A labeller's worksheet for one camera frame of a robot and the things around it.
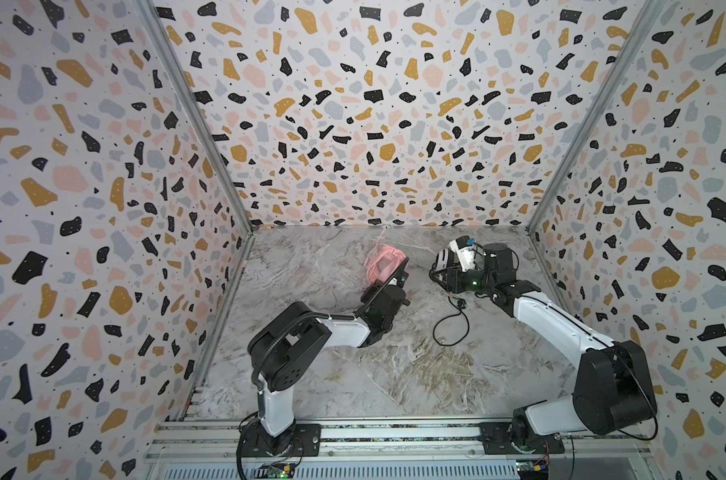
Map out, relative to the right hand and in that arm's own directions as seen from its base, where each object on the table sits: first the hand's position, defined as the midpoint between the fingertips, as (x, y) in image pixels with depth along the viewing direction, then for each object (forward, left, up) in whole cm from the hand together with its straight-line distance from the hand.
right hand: (433, 268), depth 84 cm
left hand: (+3, +15, -8) cm, 17 cm away
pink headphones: (+11, +15, -11) cm, 22 cm away
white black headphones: (+12, -6, -12) cm, 19 cm away
